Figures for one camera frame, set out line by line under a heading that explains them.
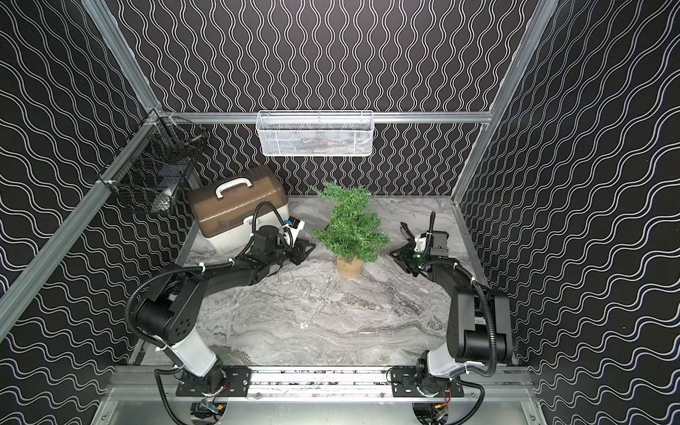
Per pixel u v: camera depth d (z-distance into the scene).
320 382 0.76
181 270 0.53
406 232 1.07
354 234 0.76
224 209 0.90
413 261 0.82
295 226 0.81
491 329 0.40
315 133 1.25
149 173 0.92
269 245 0.73
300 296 0.90
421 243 0.88
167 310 0.47
